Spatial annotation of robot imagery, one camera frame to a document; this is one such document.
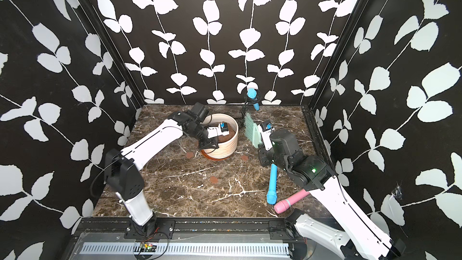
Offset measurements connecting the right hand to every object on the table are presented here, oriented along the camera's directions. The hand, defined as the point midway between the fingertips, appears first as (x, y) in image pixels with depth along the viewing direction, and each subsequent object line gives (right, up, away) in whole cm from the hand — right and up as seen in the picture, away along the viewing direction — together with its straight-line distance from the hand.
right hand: (258, 141), depth 67 cm
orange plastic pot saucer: (-21, -13, +27) cm, 37 cm away
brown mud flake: (-4, -12, +28) cm, 31 cm away
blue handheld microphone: (+8, -26, +13) cm, 30 cm away
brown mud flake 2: (-34, -11, +31) cm, 47 cm away
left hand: (-17, -1, +15) cm, 23 cm away
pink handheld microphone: (+12, -29, +10) cm, 33 cm away
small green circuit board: (-44, -44, +4) cm, 62 cm away
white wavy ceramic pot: (-13, -3, +15) cm, 20 cm away
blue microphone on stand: (0, +22, +26) cm, 34 cm away
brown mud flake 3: (-20, -22, +22) cm, 36 cm away
